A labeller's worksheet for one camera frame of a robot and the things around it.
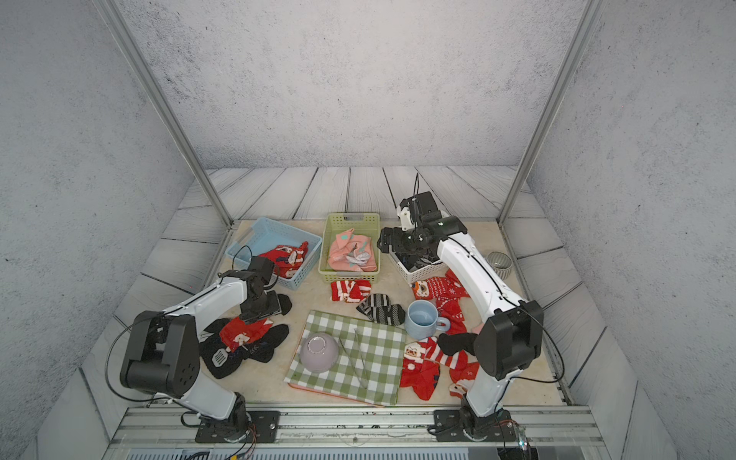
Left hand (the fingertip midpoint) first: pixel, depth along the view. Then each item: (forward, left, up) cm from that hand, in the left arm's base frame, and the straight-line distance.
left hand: (274, 312), depth 91 cm
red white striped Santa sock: (-13, -47, -2) cm, 48 cm away
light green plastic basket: (+37, -29, +2) cm, 47 cm away
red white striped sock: (+7, -24, 0) cm, 25 cm away
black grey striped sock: (+1, -33, 0) cm, 33 cm away
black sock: (-10, -54, -2) cm, 55 cm away
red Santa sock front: (-19, -55, -1) cm, 59 cm away
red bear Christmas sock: (+20, -1, +2) cm, 20 cm away
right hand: (+10, -37, +21) cm, 44 cm away
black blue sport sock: (+17, -47, +4) cm, 50 cm away
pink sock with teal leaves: (+21, -24, +4) cm, 32 cm away
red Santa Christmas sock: (-7, +9, +1) cm, 11 cm away
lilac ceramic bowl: (-14, -16, +4) cm, 22 cm away
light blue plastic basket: (+30, +15, +2) cm, 33 cm away
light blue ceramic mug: (-3, -47, -2) cm, 47 cm away
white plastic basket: (+12, -47, +2) cm, 49 cm away
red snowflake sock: (+7, -56, -1) cm, 56 cm away
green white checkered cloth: (-13, -24, -3) cm, 27 cm away
